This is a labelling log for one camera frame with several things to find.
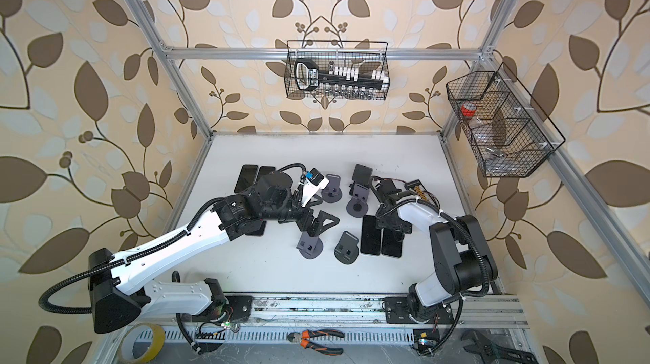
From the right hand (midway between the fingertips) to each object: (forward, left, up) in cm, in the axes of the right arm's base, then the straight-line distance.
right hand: (393, 226), depth 91 cm
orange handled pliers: (-32, +31, +1) cm, 45 cm away
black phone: (+27, +51, +1) cm, 58 cm away
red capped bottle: (+29, -27, +30) cm, 49 cm away
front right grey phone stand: (-10, +17, +5) cm, 21 cm away
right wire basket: (+15, -32, +33) cm, 49 cm away
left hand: (-6, +23, +26) cm, 35 cm away
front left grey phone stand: (-9, +30, +5) cm, 32 cm away
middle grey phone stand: (+9, +12, -1) cm, 15 cm away
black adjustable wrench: (-37, -21, 0) cm, 43 cm away
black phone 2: (-3, +9, -1) cm, 9 cm away
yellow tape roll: (-33, +70, +4) cm, 78 cm away
